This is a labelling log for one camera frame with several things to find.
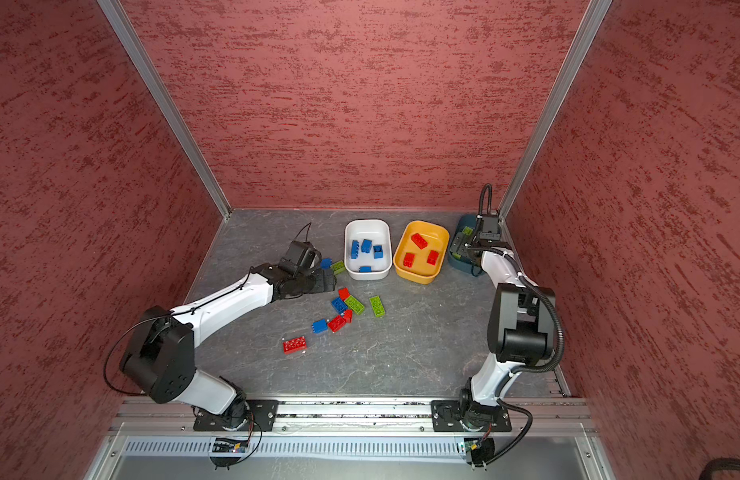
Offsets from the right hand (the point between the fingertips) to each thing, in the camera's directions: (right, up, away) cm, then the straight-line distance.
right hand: (465, 252), depth 96 cm
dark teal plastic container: (+6, +11, +15) cm, 20 cm away
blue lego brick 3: (-29, 0, +7) cm, 30 cm away
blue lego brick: (-37, 0, +11) cm, 39 cm away
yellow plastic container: (-13, 0, +13) cm, 18 cm away
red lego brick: (-41, -21, -6) cm, 47 cm away
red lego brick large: (-10, -2, +8) cm, 12 cm away
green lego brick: (+6, +8, +17) cm, 20 cm away
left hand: (-46, -10, -7) cm, 48 cm away
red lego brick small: (-13, +3, +14) cm, 19 cm away
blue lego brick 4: (-34, -6, +5) cm, 35 cm away
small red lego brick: (-18, -3, +7) cm, 20 cm away
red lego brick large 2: (-53, -27, -10) cm, 61 cm away
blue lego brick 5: (-42, -17, -2) cm, 45 cm away
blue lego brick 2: (-33, +2, +10) cm, 35 cm away
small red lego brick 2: (-41, -14, +1) cm, 43 cm away
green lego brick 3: (-36, -17, -2) cm, 40 cm away
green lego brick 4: (-29, -17, -4) cm, 34 cm away
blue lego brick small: (-47, -23, -6) cm, 53 cm away
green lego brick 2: (-43, -6, +4) cm, 43 cm away
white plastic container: (-28, +7, +17) cm, 34 cm away
